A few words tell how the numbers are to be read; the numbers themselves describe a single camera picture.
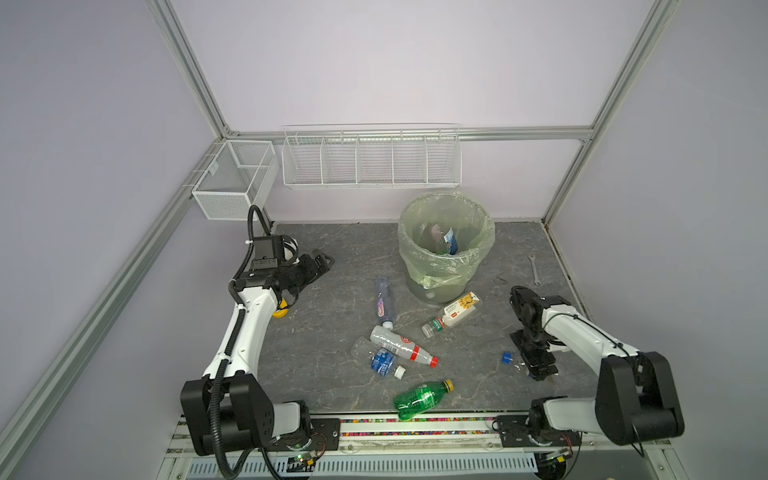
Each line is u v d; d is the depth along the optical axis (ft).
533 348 2.40
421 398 2.44
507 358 2.72
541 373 2.37
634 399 1.39
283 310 3.10
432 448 2.38
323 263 2.43
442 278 2.70
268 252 2.03
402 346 2.76
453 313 2.91
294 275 2.27
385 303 3.02
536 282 3.35
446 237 3.09
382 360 2.64
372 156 3.24
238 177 3.35
